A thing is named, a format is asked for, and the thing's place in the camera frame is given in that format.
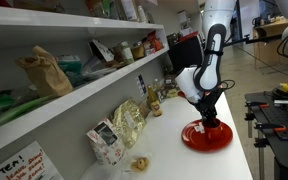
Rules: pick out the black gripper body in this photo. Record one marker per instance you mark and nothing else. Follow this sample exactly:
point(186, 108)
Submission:
point(208, 101)

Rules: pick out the red cup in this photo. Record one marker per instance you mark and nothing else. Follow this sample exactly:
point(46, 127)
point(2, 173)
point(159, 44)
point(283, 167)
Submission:
point(214, 131)

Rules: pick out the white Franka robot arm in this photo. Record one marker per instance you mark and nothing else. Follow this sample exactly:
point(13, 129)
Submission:
point(214, 66)

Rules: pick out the red round plate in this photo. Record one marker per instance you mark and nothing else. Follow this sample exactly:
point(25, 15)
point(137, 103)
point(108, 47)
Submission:
point(197, 141)

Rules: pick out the yellow glass bottle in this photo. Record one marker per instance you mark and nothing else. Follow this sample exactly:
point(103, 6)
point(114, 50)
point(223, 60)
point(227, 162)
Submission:
point(154, 101)

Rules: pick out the black perforated work table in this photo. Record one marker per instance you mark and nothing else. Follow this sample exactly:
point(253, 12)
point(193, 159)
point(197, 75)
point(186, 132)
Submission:
point(284, 146)

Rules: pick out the yellow tool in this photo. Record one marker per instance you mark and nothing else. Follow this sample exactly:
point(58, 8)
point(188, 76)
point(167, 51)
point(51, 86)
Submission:
point(285, 87)

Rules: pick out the gold foil bag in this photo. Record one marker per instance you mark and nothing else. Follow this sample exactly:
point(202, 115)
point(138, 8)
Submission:
point(128, 121)

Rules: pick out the clear bag of cookies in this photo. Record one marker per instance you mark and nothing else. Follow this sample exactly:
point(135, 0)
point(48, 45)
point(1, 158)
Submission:
point(139, 164)

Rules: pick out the wooden side table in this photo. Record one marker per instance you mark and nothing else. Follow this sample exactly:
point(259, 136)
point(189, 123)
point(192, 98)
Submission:
point(270, 50)

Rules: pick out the red snack package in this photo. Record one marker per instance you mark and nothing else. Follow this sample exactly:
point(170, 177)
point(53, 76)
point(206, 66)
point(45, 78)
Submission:
point(153, 41)

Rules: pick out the black boom rod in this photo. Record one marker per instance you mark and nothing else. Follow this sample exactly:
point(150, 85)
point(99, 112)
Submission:
point(260, 39)

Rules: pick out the brown glass jar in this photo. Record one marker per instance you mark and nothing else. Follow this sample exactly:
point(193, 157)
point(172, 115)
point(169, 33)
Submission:
point(137, 52)

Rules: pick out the green lidded jar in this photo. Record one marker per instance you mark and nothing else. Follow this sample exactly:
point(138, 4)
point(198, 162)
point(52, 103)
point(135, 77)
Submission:
point(126, 53)

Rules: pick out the white and black coffee bag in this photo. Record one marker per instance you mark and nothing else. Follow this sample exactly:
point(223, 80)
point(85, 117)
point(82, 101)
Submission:
point(105, 143)

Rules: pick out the white plastic bottle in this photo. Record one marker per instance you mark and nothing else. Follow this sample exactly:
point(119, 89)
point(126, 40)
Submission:
point(142, 14)

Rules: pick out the white and black card box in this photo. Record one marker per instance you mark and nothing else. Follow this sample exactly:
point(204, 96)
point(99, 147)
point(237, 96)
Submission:
point(101, 50)

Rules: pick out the white carton box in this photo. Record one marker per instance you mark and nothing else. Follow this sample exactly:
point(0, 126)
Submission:
point(129, 9)

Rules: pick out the green packet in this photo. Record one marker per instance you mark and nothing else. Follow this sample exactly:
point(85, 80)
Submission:
point(69, 64)

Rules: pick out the orange and green packages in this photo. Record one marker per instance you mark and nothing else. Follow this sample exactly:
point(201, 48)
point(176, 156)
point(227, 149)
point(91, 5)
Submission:
point(99, 7)

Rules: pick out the brown paper bag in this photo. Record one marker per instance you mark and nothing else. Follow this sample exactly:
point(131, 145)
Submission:
point(47, 75)

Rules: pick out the handwritten tea paper sign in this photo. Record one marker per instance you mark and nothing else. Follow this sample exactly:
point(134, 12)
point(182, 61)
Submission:
point(24, 165)

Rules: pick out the green plastic bags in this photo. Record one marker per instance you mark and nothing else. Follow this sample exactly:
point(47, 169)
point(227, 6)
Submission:
point(10, 110)

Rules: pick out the small black wall card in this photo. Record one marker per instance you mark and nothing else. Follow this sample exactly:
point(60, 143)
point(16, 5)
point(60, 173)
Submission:
point(142, 84)

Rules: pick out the white wall shelf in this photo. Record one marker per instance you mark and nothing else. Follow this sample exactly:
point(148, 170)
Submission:
point(84, 90)

